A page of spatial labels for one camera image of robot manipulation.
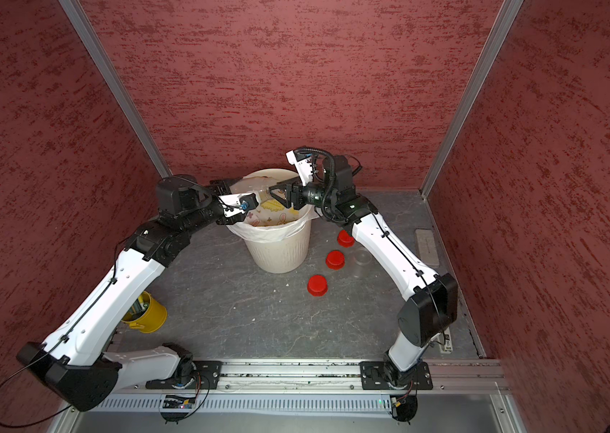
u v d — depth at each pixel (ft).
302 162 2.03
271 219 3.03
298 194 2.00
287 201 2.08
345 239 3.39
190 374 2.22
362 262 2.84
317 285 3.00
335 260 3.22
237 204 1.83
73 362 1.23
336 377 2.48
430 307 1.39
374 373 2.43
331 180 1.79
